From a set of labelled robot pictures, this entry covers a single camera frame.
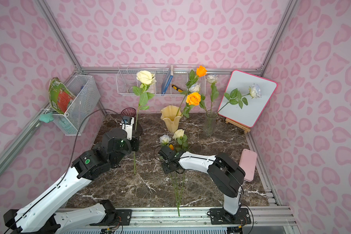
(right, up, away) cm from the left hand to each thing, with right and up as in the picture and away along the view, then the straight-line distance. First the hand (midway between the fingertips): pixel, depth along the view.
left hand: (135, 129), depth 67 cm
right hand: (+12, -24, +22) cm, 34 cm away
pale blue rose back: (+52, +18, +16) cm, 57 cm away
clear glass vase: (+40, +4, +30) cm, 50 cm away
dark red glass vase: (-13, +11, +29) cm, 34 cm away
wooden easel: (+63, +2, +40) cm, 74 cm away
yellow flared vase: (+14, +9, +31) cm, 35 cm away
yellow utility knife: (+17, +27, +31) cm, 45 cm away
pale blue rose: (+11, -8, +31) cm, 34 cm away
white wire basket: (-37, +24, +21) cm, 49 cm away
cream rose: (+22, -9, +34) cm, 41 cm away
